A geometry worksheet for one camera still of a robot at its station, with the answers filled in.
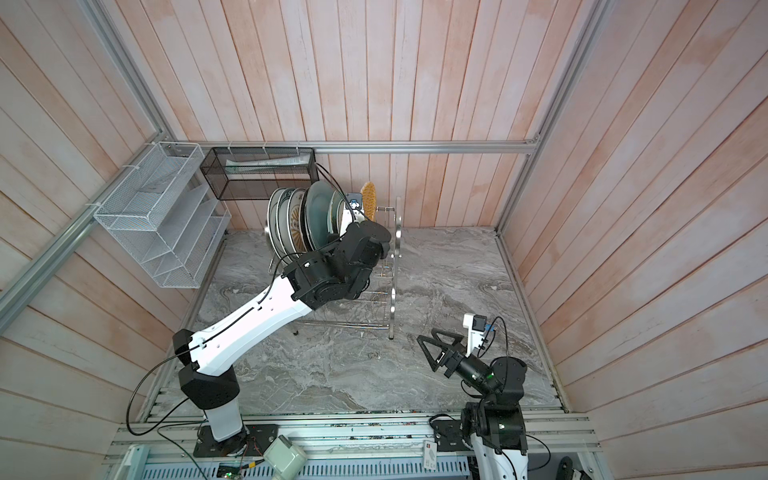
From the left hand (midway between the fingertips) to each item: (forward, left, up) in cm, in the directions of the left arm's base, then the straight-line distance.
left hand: (355, 231), depth 66 cm
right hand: (-17, -17, -18) cm, 30 cm away
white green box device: (-40, +16, -34) cm, 55 cm away
